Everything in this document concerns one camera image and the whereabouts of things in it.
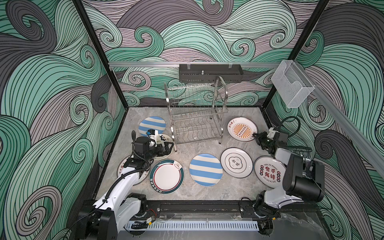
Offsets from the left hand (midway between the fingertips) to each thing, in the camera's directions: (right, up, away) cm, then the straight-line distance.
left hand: (168, 143), depth 82 cm
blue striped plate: (-15, +11, +28) cm, 34 cm away
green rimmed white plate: (-1, -19, +1) cm, 20 cm away
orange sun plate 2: (+46, +7, +13) cm, 49 cm away
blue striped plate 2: (+22, -16, +4) cm, 28 cm away
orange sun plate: (-14, -5, -27) cm, 31 cm away
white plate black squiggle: (-7, 0, +18) cm, 20 cm away
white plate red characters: (+59, -17, +3) cm, 62 cm away
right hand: (+53, +5, +9) cm, 54 cm away
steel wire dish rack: (+16, +18, -1) cm, 24 cm away
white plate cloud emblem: (+41, -13, +7) cm, 44 cm away
